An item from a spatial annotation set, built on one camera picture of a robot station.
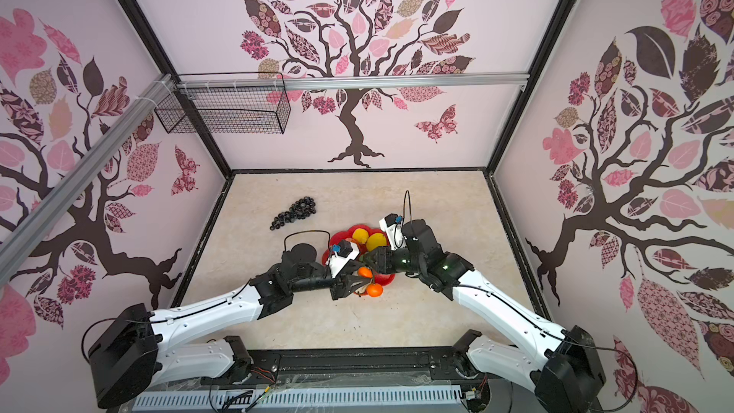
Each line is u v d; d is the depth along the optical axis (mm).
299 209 1033
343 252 632
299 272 589
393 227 681
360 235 942
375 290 705
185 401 697
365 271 727
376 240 923
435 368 739
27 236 506
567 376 383
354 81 925
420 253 577
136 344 455
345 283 650
